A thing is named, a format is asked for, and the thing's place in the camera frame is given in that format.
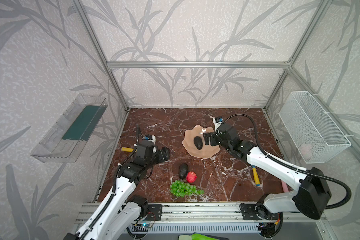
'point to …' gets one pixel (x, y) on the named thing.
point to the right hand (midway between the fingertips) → (210, 127)
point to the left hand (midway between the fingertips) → (167, 147)
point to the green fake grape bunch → (181, 189)
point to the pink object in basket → (306, 150)
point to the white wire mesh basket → (317, 135)
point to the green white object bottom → (196, 236)
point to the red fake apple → (191, 177)
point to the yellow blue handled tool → (256, 176)
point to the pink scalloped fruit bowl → (207, 151)
